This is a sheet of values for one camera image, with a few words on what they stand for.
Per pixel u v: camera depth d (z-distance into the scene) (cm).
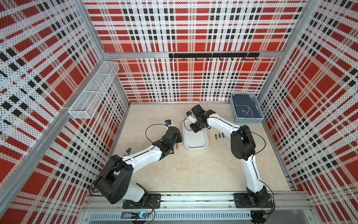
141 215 69
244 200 73
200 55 87
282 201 76
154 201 74
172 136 67
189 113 91
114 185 42
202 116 75
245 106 108
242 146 57
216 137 99
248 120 104
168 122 78
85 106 69
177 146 95
